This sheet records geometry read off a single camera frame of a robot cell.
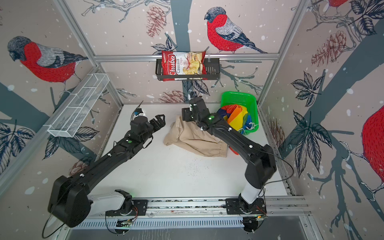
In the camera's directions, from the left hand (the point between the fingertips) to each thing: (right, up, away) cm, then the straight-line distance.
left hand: (160, 118), depth 80 cm
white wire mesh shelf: (-44, +7, -3) cm, 44 cm away
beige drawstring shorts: (+15, -11, +14) cm, 23 cm away
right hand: (+14, +3, +1) cm, 15 cm away
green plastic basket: (+59, +14, +35) cm, 70 cm away
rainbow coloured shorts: (+44, +1, +9) cm, 44 cm away
